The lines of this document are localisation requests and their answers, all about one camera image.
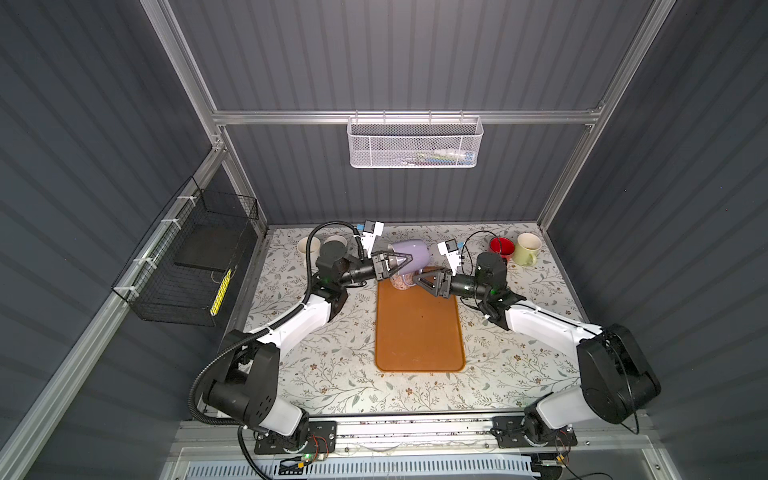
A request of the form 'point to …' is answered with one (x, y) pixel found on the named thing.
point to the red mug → (503, 246)
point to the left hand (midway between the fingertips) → (412, 259)
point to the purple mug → (420, 255)
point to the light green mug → (526, 249)
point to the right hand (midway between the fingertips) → (419, 282)
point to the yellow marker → (220, 294)
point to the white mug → (315, 246)
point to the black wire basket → (179, 278)
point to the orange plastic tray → (417, 331)
